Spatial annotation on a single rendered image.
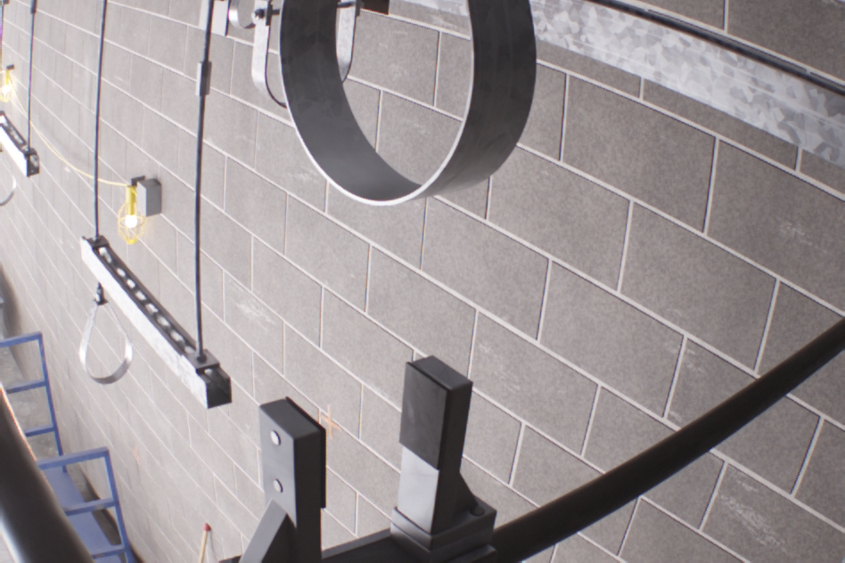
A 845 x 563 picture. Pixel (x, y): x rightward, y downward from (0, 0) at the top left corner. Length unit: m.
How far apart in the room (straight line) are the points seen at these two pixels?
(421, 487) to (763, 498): 1.50
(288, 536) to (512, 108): 0.19
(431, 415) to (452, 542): 0.08
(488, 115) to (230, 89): 2.92
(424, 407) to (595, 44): 0.32
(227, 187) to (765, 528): 2.18
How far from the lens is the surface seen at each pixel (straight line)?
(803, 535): 1.86
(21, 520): 0.88
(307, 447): 0.36
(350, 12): 1.21
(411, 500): 0.44
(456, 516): 0.45
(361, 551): 0.46
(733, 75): 0.58
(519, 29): 0.30
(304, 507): 0.38
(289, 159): 2.90
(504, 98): 0.30
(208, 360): 1.33
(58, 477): 6.73
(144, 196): 3.84
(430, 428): 0.41
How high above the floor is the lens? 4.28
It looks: 24 degrees down
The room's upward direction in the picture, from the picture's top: 5 degrees clockwise
